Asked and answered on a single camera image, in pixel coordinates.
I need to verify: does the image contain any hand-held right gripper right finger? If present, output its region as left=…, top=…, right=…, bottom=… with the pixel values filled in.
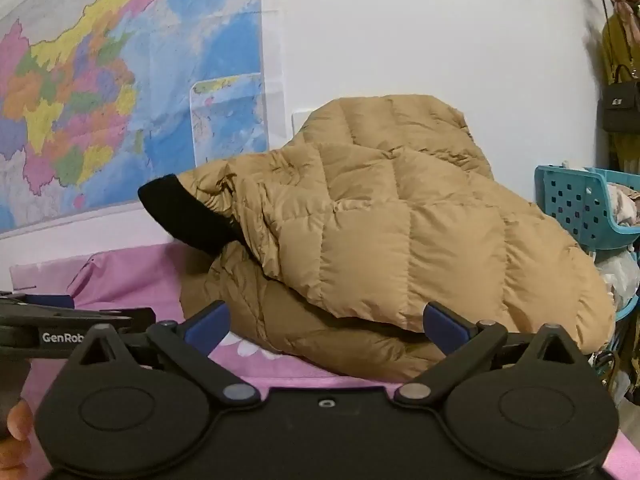
left=394, top=301, right=583, bottom=408

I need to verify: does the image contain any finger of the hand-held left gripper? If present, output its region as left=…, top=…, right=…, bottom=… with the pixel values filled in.
left=0, top=290, right=135, bottom=322

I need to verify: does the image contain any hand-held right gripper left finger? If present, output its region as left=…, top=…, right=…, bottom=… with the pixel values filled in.
left=67, top=301, right=262, bottom=408

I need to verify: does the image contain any tan puffer jacket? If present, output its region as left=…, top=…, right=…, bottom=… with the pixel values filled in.
left=137, top=94, right=617, bottom=368

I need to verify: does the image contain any pale clothes pile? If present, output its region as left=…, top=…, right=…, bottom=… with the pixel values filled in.
left=606, top=182, right=640, bottom=227

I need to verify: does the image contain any person's left hand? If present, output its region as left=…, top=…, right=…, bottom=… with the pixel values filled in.
left=0, top=397, right=53, bottom=480

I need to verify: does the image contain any pink bed sheet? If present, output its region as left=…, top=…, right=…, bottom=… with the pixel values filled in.
left=0, top=245, right=631, bottom=480

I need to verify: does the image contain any blue plastic basket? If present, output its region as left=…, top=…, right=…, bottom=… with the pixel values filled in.
left=534, top=165, right=640, bottom=252

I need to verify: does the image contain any white plastic bag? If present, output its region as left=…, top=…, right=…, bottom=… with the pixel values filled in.
left=594, top=252, right=640, bottom=306

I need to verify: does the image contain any black handbag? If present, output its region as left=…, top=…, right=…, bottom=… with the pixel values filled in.
left=600, top=64, right=640, bottom=134

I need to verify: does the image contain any yellow-green hanging garment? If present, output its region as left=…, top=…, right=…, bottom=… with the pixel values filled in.
left=599, top=12, right=640, bottom=173

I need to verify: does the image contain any plush toy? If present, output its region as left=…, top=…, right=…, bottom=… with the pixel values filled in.
left=606, top=0, right=640, bottom=43

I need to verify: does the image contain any colourful wall map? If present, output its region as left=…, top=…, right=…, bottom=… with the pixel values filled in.
left=0, top=0, right=286, bottom=239

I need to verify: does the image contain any white wall socket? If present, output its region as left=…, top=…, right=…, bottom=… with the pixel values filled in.
left=292, top=109, right=326, bottom=137

